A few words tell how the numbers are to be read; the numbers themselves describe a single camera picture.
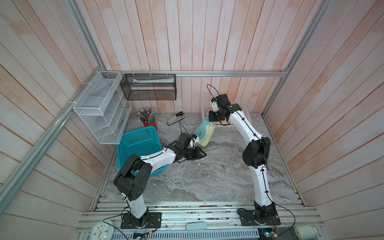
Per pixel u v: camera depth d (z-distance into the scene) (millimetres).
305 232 633
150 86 1046
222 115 745
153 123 1040
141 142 1040
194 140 835
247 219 730
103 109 685
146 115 1019
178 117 1147
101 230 687
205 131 1002
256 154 598
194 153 776
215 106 883
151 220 729
